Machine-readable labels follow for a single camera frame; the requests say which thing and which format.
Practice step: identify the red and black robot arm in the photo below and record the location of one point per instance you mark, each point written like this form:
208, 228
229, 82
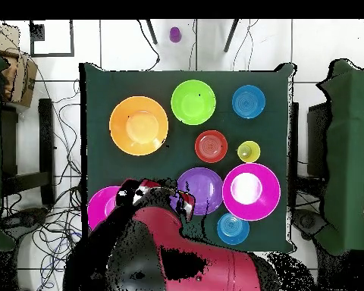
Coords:
218, 272

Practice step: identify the pink plastic bowl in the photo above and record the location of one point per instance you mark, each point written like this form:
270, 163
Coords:
267, 194
100, 206

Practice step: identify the yellow plastic cup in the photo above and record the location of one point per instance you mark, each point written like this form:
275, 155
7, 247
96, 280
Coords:
252, 151

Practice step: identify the large green bowl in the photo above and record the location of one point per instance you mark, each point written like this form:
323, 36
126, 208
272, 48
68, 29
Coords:
193, 102

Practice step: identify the dark green table cloth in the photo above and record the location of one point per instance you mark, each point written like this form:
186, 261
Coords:
182, 151

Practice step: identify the blue plastic bowl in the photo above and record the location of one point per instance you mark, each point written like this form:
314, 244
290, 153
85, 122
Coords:
248, 101
233, 229

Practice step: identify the cardboard box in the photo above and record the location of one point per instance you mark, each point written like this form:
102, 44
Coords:
21, 81

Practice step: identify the purple cup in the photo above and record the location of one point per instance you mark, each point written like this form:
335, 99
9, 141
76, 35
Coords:
175, 35

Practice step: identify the orange plastic bowl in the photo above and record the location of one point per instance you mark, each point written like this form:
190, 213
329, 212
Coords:
138, 125

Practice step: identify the purple plastic bowl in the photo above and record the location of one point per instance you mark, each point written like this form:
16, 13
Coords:
203, 188

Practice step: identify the red plastic bowl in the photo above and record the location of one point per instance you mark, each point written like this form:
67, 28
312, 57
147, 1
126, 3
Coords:
211, 146

